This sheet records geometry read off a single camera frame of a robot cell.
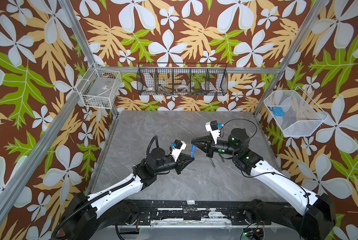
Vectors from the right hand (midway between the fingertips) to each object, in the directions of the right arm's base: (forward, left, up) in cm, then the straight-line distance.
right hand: (192, 144), depth 65 cm
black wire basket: (+45, -2, +4) cm, 45 cm away
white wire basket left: (+38, +52, +4) cm, 65 cm away
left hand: (-2, 0, -7) cm, 7 cm away
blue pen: (-2, 0, -3) cm, 3 cm away
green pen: (+6, -15, -31) cm, 35 cm away
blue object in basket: (+25, -52, -5) cm, 58 cm away
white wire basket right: (+21, -60, -3) cm, 63 cm away
